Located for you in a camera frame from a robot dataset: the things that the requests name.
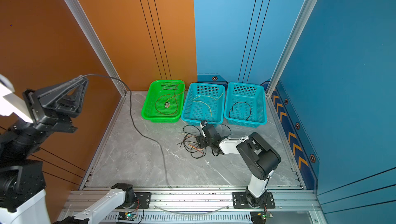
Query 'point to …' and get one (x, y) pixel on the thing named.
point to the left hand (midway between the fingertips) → (88, 79)
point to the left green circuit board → (127, 216)
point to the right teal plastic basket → (245, 105)
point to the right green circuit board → (260, 217)
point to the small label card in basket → (167, 105)
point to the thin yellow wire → (204, 102)
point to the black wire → (241, 102)
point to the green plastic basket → (164, 100)
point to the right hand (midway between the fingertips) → (202, 137)
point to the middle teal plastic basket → (204, 101)
